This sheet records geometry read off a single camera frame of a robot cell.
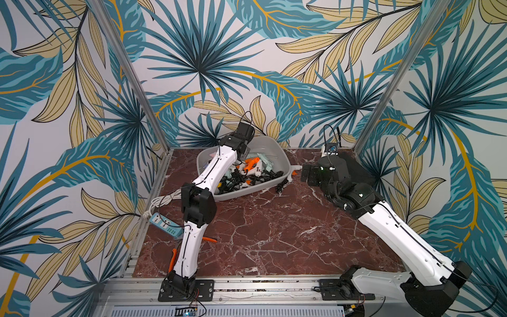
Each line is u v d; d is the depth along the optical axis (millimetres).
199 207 566
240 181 950
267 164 1062
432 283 391
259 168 1017
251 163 1032
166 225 874
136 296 734
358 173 1054
